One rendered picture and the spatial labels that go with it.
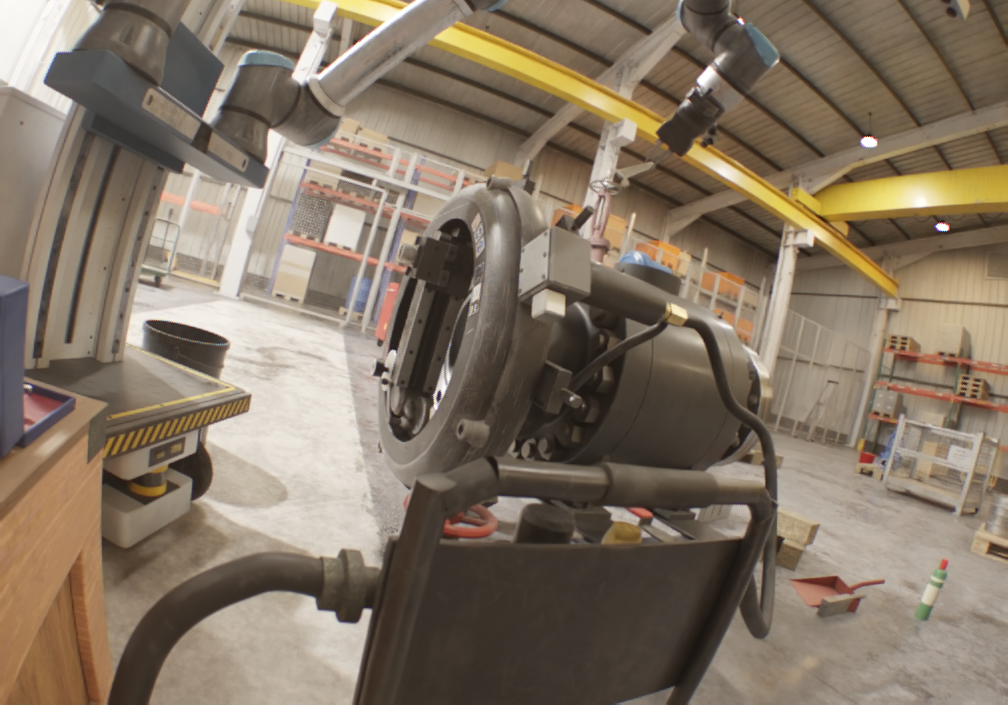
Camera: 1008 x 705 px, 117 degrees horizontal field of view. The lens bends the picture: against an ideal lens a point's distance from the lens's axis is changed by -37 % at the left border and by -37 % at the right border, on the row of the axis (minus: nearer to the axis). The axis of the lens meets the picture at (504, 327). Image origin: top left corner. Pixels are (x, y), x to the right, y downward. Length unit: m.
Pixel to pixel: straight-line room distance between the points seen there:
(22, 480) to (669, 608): 0.54
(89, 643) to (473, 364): 0.71
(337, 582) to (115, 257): 1.05
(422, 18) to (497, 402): 0.92
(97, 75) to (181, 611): 0.72
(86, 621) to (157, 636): 0.22
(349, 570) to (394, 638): 0.06
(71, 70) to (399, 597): 0.85
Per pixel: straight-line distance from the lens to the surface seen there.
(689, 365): 1.26
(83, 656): 0.64
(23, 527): 0.39
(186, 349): 1.58
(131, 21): 0.93
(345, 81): 1.34
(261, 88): 1.29
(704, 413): 1.32
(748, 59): 0.99
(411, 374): 1.21
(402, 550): 0.30
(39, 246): 1.09
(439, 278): 1.10
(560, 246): 0.80
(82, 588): 0.57
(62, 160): 1.10
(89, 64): 0.88
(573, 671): 0.48
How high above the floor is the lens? 0.64
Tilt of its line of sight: 1 degrees up
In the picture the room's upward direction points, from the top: 15 degrees clockwise
